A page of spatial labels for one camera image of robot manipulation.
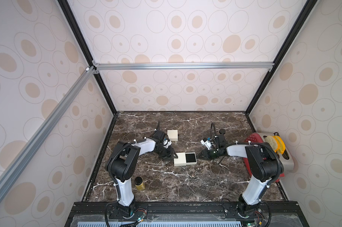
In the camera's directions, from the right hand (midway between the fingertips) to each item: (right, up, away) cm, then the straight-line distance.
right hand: (198, 159), depth 93 cm
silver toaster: (+45, +1, -18) cm, 48 cm away
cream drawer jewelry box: (-16, +15, +9) cm, 24 cm away
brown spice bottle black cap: (+17, +18, +3) cm, 25 cm away
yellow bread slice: (+42, +12, -17) cm, 47 cm away
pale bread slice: (+38, +14, -13) cm, 43 cm away
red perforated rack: (+33, +14, -9) cm, 37 cm away
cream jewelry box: (-9, +1, -3) cm, 9 cm away
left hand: (-13, +2, -3) cm, 14 cm away
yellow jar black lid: (-34, -9, -18) cm, 40 cm away
